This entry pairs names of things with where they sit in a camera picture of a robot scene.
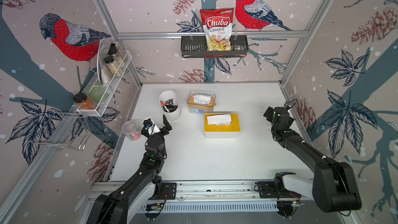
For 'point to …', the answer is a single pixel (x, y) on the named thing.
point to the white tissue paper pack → (225, 119)
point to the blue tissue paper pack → (199, 110)
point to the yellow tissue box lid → (235, 126)
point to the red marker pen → (162, 103)
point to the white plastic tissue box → (222, 135)
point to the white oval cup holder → (169, 102)
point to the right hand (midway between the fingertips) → (276, 109)
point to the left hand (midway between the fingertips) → (159, 115)
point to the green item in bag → (95, 90)
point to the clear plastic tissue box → (201, 98)
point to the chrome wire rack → (64, 129)
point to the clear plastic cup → (131, 129)
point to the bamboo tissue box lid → (190, 101)
